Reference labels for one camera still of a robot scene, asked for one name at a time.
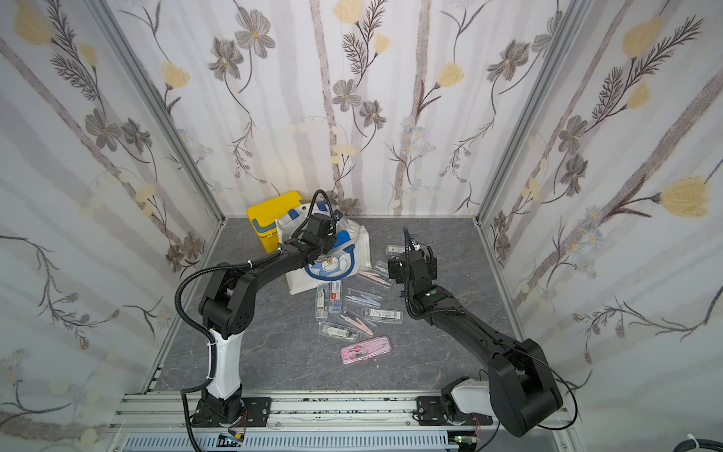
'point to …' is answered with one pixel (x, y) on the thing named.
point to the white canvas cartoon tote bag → (348, 255)
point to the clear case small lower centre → (338, 330)
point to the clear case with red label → (335, 297)
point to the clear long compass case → (383, 315)
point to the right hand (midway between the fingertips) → (415, 254)
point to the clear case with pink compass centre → (364, 324)
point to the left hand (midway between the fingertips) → (326, 227)
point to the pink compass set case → (365, 350)
